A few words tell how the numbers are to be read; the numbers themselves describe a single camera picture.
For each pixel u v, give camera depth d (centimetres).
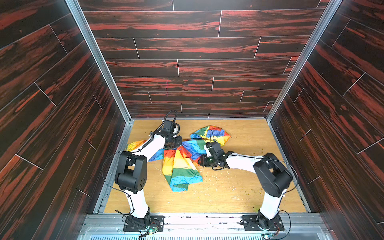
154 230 70
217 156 74
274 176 49
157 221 74
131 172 50
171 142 80
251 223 72
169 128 75
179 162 90
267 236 71
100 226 73
